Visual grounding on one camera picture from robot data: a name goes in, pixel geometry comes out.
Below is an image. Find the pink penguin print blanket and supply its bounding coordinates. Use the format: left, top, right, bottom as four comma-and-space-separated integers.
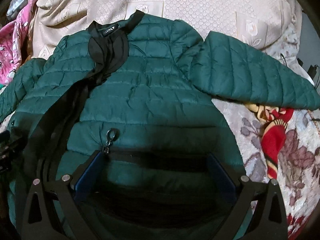
1, 0, 38, 86

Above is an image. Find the beige patterned bedspread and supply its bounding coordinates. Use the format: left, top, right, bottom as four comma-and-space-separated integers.
28, 0, 302, 60

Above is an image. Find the red yellow orange blanket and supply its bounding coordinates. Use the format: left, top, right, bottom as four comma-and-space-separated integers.
245, 103, 294, 179

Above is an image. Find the grey object at bed edge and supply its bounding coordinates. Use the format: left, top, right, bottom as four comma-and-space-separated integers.
6, 0, 28, 22

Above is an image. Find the dark green quilted puffer jacket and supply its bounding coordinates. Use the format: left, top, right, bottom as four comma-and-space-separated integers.
1, 11, 319, 239

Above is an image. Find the black cable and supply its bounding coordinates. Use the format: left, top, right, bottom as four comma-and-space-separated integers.
279, 52, 320, 91

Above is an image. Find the floral fleece blanket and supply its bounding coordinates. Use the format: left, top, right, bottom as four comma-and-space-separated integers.
212, 20, 319, 239

